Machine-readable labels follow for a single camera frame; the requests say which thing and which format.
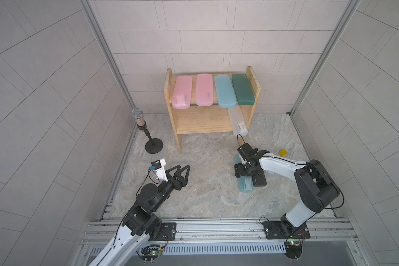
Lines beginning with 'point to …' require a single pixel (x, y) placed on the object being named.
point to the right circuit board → (293, 249)
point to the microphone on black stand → (154, 146)
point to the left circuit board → (149, 252)
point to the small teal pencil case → (245, 183)
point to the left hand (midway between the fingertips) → (188, 167)
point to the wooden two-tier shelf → (210, 119)
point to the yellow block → (283, 152)
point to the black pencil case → (260, 180)
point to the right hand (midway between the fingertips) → (240, 172)
